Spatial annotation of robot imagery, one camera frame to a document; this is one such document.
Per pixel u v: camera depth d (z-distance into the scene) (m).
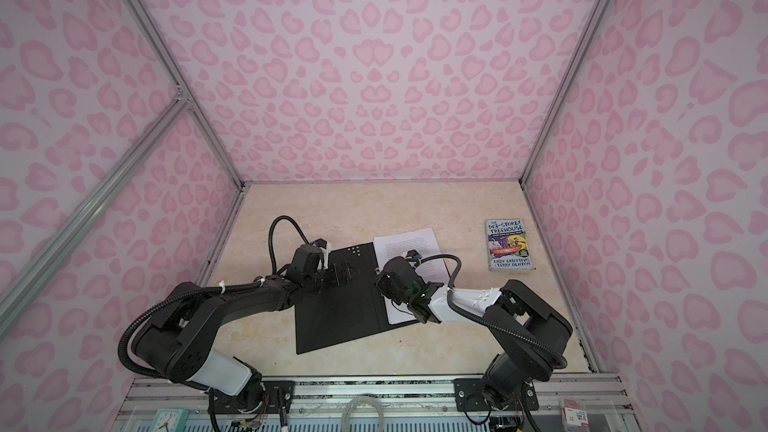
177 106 0.89
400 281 0.68
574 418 0.69
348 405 0.73
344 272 0.82
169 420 0.69
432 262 0.81
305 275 0.73
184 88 0.90
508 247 0.98
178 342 0.44
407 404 0.72
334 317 0.89
